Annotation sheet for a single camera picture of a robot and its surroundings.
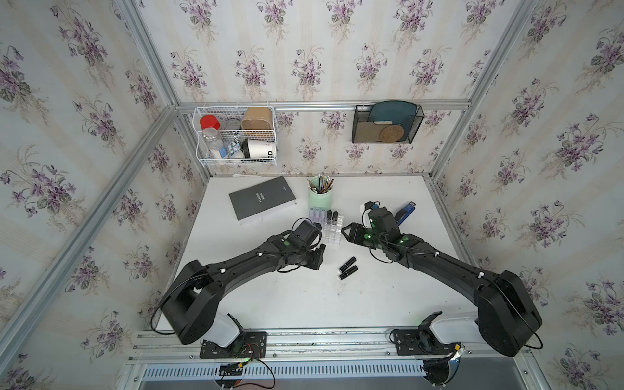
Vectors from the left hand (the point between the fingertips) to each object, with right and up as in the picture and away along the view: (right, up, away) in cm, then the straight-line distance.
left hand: (324, 265), depth 83 cm
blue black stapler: (+35, +17, +18) cm, 43 cm away
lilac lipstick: (-4, +17, +13) cm, 22 cm away
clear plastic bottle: (-42, +43, +7) cm, 60 cm away
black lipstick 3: (+9, -1, +7) cm, 12 cm away
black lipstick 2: (+5, +16, +13) cm, 21 cm away
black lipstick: (+3, +16, +13) cm, 21 cm away
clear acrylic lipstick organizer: (+4, +9, +15) cm, 18 cm away
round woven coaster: (+28, +50, +15) cm, 59 cm away
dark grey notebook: (-27, +23, +24) cm, 43 cm away
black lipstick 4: (+9, -4, +4) cm, 11 cm away
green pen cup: (-1, +26, +12) cm, 28 cm away
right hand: (+8, +12, +2) cm, 14 cm away
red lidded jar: (-44, +53, +10) cm, 70 cm away
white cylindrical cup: (-25, +42, +10) cm, 50 cm away
